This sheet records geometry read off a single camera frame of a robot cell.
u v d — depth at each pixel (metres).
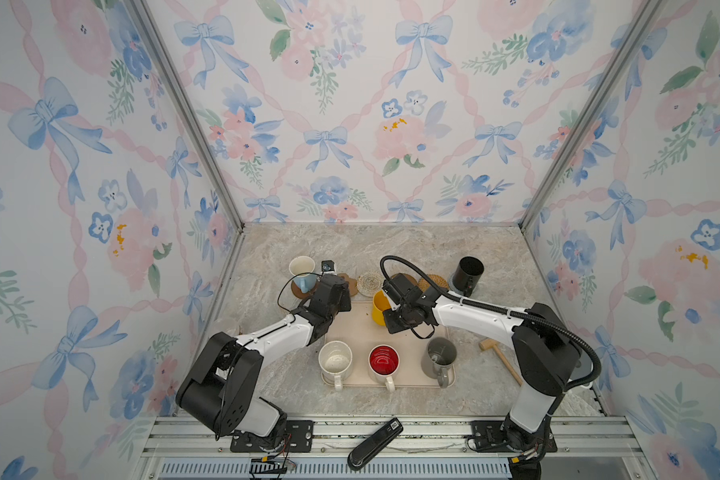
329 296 0.68
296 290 0.97
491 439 0.73
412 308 0.67
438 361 0.87
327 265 0.80
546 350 0.46
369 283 1.03
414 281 1.03
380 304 0.88
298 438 0.74
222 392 0.43
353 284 1.02
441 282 1.03
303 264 0.96
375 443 0.69
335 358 0.86
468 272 0.98
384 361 0.84
